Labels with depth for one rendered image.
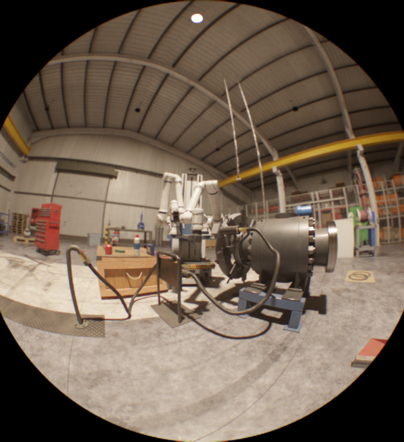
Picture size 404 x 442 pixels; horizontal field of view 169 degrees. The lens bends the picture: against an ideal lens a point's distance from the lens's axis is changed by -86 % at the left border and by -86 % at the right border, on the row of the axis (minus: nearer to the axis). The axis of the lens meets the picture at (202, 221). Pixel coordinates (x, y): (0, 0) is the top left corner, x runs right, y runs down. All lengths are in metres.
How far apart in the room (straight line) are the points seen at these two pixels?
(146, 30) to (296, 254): 8.53
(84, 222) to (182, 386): 9.28
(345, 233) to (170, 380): 4.91
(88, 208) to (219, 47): 11.07
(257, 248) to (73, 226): 9.51
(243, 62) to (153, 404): 8.65
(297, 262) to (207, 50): 8.04
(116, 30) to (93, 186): 8.96
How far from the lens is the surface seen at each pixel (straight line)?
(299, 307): 1.11
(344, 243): 4.92
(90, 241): 6.89
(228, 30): 7.84
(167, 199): 1.90
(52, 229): 3.94
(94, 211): 9.44
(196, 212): 1.02
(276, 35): 8.12
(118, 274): 1.51
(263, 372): 0.87
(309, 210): 1.56
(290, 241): 1.12
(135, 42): 8.33
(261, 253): 1.19
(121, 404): 0.78
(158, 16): 7.96
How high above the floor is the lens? 0.70
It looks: 7 degrees up
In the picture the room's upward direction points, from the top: 1 degrees clockwise
